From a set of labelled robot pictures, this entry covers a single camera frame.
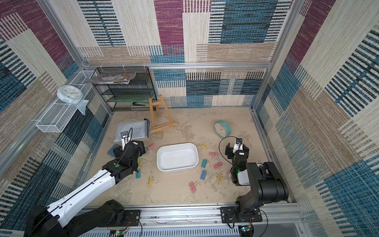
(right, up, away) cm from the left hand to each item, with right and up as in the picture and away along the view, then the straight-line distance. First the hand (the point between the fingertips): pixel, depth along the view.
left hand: (131, 143), depth 81 cm
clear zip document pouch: (-8, +6, +28) cm, 30 cm away
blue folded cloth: (-20, -7, +16) cm, 26 cm away
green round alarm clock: (+52, +7, +17) cm, 56 cm away
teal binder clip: (+2, -19, +5) cm, 20 cm away
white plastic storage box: (+24, -10, +11) cm, 28 cm away
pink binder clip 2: (+33, -24, +2) cm, 41 cm away
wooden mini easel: (+8, +23, +13) cm, 28 cm away
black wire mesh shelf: (-9, +31, +30) cm, 44 cm away
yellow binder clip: (+9, -21, +4) cm, 23 cm away
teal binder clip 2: (+40, -13, +10) cm, 43 cm away
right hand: (+61, -1, +10) cm, 62 cm away
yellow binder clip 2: (+40, -4, +16) cm, 43 cm away
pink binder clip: (+46, -9, +13) cm, 49 cm away
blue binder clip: (+39, -19, +5) cm, 44 cm away
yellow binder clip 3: (+48, -20, +4) cm, 52 cm away
